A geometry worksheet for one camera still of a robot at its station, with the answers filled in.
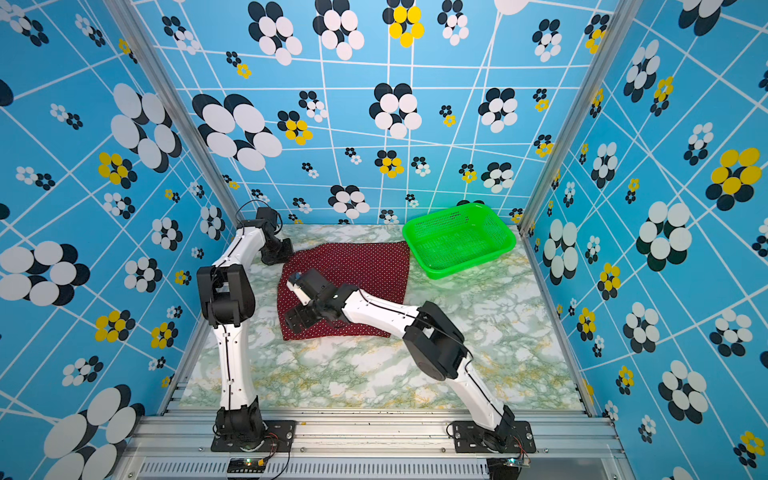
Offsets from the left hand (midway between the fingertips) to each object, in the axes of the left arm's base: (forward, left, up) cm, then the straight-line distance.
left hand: (291, 255), depth 106 cm
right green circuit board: (-62, -63, -2) cm, 88 cm away
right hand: (-25, -10, +4) cm, 28 cm away
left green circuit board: (-61, -1, -7) cm, 61 cm away
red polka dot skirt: (-2, -32, -4) cm, 32 cm away
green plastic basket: (+11, -62, -3) cm, 63 cm away
